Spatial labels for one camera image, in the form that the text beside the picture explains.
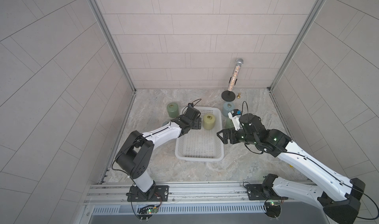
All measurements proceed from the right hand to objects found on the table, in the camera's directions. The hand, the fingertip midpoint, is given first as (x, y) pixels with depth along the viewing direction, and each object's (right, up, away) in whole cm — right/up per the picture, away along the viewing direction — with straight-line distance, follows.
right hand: (223, 134), depth 70 cm
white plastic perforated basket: (-9, -10, +16) cm, 21 cm away
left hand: (-13, +4, +21) cm, 25 cm away
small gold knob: (+19, +19, +41) cm, 50 cm away
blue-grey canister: (+7, +11, +26) cm, 29 cm away
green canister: (-28, +10, +26) cm, 40 cm away
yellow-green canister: (-5, +3, +19) cm, 20 cm away
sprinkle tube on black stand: (+12, +20, +41) cm, 47 cm away
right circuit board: (+23, -34, -3) cm, 41 cm away
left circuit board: (-35, -34, -6) cm, 49 cm away
